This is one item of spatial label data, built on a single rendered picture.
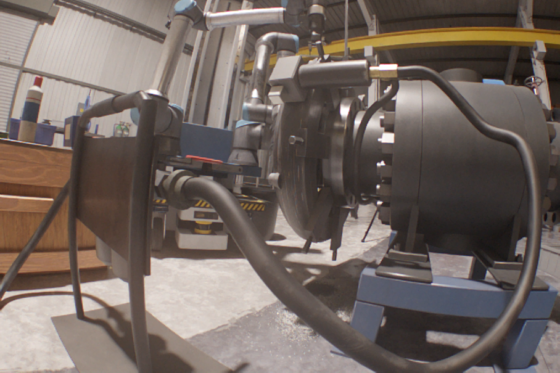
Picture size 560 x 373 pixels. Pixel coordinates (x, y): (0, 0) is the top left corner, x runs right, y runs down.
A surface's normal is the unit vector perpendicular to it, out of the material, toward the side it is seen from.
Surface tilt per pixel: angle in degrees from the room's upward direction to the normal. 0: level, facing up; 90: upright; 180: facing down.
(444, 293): 90
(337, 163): 107
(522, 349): 90
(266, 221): 93
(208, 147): 90
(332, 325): 58
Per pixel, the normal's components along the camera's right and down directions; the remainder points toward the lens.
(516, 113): -0.43, -0.46
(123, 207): -0.50, -0.11
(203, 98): 0.47, 0.00
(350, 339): 0.12, -0.57
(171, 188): 0.71, 0.00
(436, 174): -0.51, 0.17
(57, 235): 0.86, 0.07
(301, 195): 0.05, 0.35
